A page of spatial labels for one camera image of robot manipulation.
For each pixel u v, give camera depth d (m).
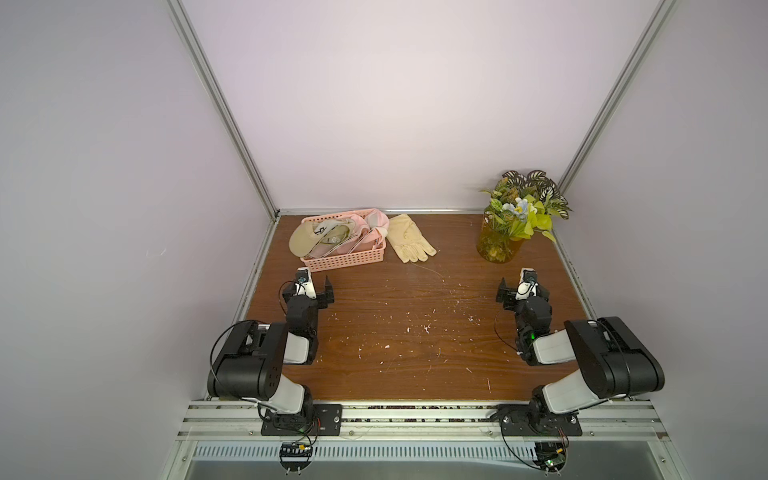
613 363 0.44
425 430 0.73
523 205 0.87
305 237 1.01
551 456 0.70
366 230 1.05
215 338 0.45
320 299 0.82
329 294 0.85
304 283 0.76
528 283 0.76
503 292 0.85
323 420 0.73
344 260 1.00
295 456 0.72
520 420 0.73
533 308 0.70
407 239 1.11
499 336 0.88
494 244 1.01
